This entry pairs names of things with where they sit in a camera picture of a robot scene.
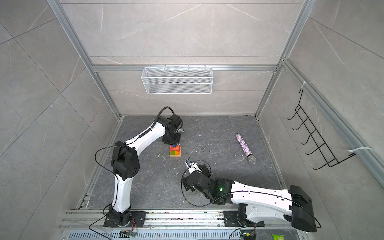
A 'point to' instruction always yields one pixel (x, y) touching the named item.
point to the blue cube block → (173, 145)
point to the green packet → (278, 237)
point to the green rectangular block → (173, 152)
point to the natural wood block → (175, 156)
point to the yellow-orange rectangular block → (177, 153)
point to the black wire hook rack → (322, 148)
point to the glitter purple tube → (251, 159)
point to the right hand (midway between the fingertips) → (190, 171)
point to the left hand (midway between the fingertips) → (176, 140)
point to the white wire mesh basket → (178, 80)
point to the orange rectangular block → (174, 148)
